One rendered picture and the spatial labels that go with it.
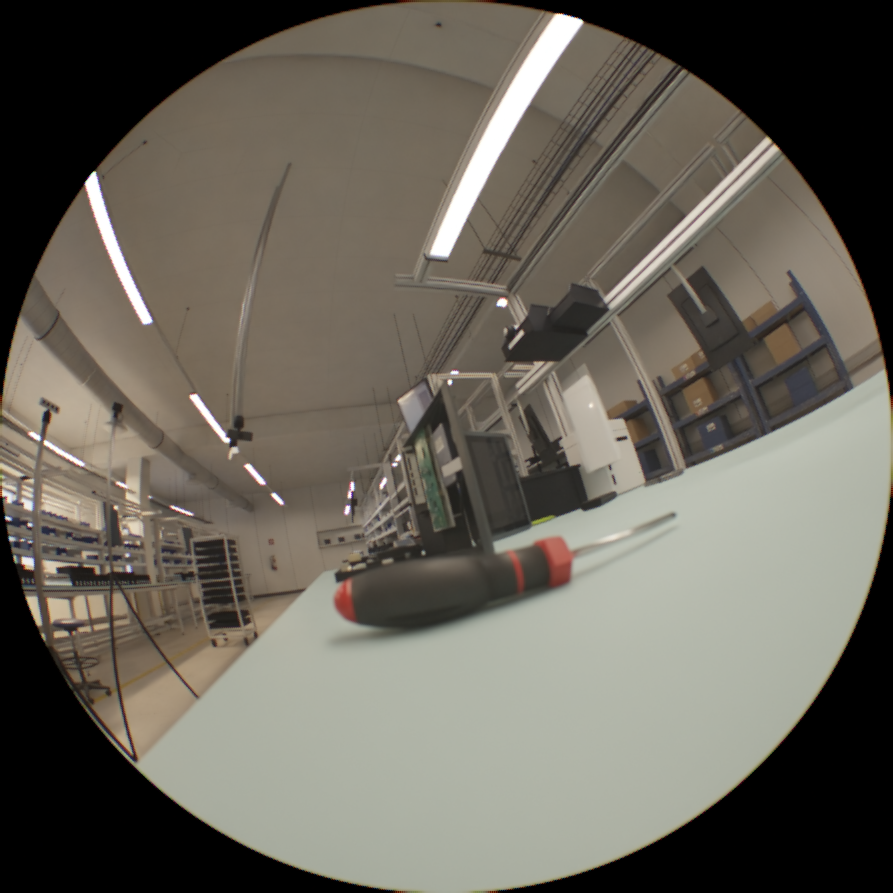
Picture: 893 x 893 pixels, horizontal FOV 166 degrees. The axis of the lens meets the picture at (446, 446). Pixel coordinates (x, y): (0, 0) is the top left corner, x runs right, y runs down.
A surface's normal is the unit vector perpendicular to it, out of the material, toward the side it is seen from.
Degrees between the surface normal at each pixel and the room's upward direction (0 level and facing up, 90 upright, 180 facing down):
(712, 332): 97
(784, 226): 90
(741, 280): 90
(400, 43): 180
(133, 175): 180
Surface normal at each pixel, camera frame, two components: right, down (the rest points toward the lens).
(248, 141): 0.24, 0.93
